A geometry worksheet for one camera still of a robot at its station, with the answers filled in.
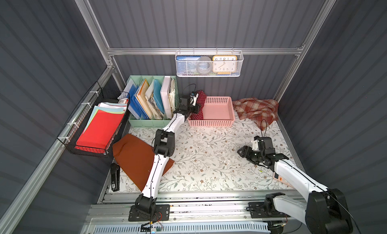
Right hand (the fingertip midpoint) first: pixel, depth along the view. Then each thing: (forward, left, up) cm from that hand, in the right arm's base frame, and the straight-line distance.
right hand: (245, 152), depth 87 cm
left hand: (+39, +29, +2) cm, 48 cm away
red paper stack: (+1, +73, +23) cm, 77 cm away
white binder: (+29, +48, +15) cm, 58 cm away
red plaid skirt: (+31, -19, 0) cm, 37 cm away
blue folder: (+28, +70, +10) cm, 76 cm away
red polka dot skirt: (+38, +26, +4) cm, 46 cm away
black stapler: (-12, +74, -4) cm, 75 cm away
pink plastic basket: (+38, +12, -6) cm, 40 cm away
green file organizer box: (+30, +57, +14) cm, 66 cm away
